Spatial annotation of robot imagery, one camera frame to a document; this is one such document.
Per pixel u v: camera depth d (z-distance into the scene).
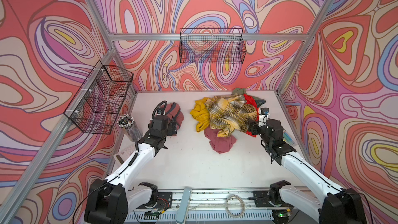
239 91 1.16
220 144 0.89
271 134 0.62
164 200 0.73
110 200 0.39
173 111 0.98
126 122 0.83
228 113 0.90
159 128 0.63
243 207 0.71
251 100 1.05
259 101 1.08
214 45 0.97
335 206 0.39
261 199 0.73
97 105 0.79
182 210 0.68
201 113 0.99
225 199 0.75
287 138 0.93
